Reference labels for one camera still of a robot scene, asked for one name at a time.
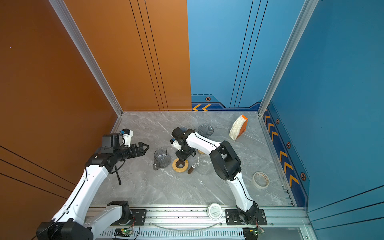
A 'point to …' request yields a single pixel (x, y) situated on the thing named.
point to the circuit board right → (251, 233)
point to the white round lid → (214, 211)
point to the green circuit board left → (123, 232)
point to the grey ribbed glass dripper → (205, 130)
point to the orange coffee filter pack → (238, 127)
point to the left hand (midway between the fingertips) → (142, 146)
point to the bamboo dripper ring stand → (180, 166)
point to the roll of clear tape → (255, 183)
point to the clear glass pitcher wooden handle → (203, 166)
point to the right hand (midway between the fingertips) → (182, 157)
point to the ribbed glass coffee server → (162, 158)
